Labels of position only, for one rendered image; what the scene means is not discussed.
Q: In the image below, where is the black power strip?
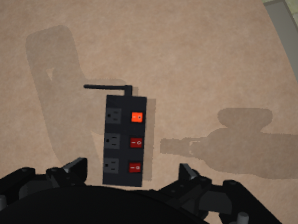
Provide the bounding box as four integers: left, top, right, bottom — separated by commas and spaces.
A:
83, 85, 147, 187

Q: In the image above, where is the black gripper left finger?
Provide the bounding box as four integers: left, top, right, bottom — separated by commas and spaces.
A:
0, 157, 88, 211

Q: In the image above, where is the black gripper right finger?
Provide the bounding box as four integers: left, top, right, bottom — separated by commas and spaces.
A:
141, 163, 282, 224

